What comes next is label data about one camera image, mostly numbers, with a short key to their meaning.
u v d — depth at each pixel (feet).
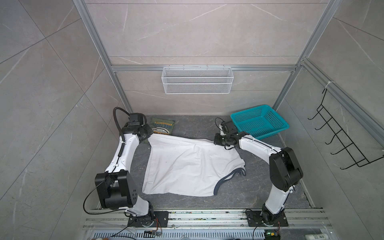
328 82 2.29
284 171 1.61
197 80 3.27
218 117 3.91
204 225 2.39
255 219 2.39
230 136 2.37
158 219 2.39
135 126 2.11
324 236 2.21
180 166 2.98
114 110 2.06
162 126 3.54
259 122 3.77
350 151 2.05
